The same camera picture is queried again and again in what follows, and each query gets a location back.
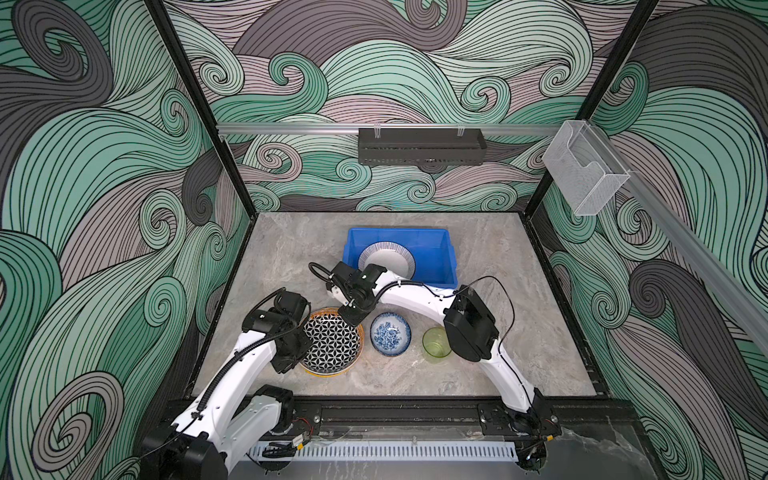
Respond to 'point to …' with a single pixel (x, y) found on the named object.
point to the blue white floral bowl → (390, 334)
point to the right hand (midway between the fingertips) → (349, 320)
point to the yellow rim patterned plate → (336, 343)
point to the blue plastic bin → (434, 254)
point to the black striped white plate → (393, 256)
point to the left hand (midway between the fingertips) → (304, 352)
